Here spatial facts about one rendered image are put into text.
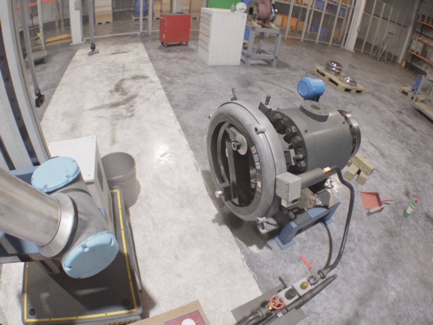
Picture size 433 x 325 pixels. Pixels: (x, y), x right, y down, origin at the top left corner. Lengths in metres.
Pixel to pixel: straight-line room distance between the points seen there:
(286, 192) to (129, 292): 0.93
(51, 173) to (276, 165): 0.95
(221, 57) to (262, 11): 1.36
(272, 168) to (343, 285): 1.16
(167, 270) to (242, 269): 0.52
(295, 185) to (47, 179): 0.99
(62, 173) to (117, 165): 1.41
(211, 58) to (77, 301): 4.70
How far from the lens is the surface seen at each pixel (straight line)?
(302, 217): 1.80
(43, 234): 0.52
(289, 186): 1.14
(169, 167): 2.34
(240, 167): 1.43
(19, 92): 0.75
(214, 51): 5.11
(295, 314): 1.73
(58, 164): 0.73
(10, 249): 0.98
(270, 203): 1.29
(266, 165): 1.19
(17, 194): 0.48
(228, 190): 1.50
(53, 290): 1.48
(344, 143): 1.78
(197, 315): 1.11
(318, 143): 1.55
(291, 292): 1.20
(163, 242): 1.82
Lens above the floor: 1.56
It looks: 40 degrees down
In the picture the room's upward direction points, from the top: 7 degrees clockwise
